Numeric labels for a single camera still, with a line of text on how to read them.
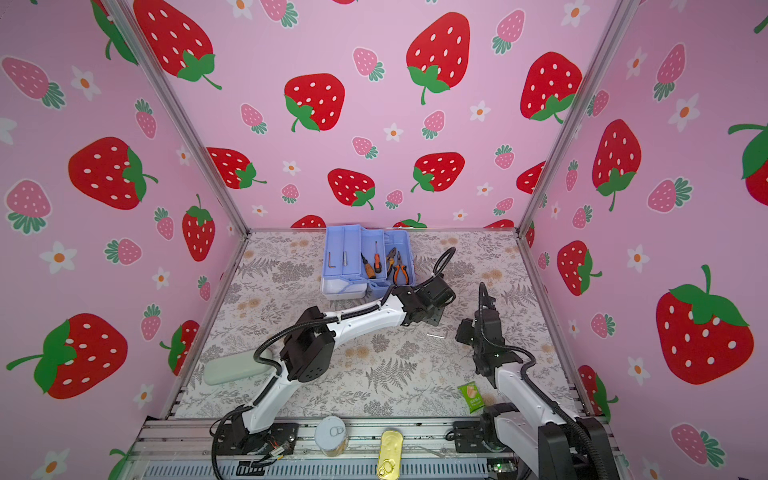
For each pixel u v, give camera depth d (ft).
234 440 2.12
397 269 3.52
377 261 3.30
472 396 2.62
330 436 2.29
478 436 2.40
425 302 2.26
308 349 1.78
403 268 3.52
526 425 1.65
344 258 3.20
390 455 2.24
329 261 3.21
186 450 2.37
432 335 3.04
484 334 2.17
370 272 3.20
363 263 3.26
